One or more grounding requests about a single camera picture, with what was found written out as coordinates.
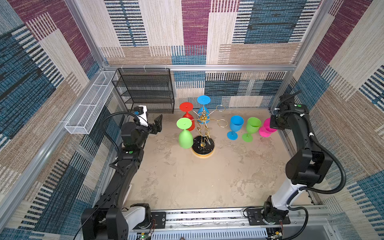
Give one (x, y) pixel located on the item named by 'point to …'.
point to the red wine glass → (187, 107)
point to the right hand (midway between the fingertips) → (278, 127)
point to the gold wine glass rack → (203, 145)
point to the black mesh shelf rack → (149, 88)
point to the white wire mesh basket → (86, 115)
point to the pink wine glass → (266, 131)
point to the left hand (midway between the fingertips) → (154, 112)
